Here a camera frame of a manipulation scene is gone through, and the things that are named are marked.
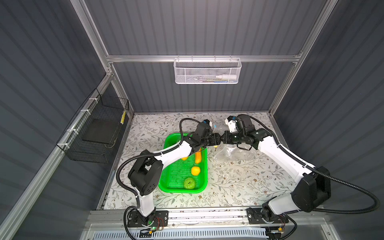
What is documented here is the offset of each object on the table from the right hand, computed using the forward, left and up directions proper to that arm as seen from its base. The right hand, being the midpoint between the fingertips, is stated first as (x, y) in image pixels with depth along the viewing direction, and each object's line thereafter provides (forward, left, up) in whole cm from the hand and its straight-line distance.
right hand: (221, 139), depth 82 cm
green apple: (-20, +18, -12) cm, 29 cm away
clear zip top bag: (-4, -7, -8) cm, 11 cm away
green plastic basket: (-14, +23, -18) cm, 32 cm away
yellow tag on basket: (+10, +55, +8) cm, 56 cm away
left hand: (+3, 0, -4) cm, 5 cm away
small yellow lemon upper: (-4, +22, -16) cm, 27 cm away
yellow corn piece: (-2, +3, -4) cm, 5 cm away
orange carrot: (-3, +13, -15) cm, 20 cm away
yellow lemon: (-12, +15, -14) cm, 24 cm away
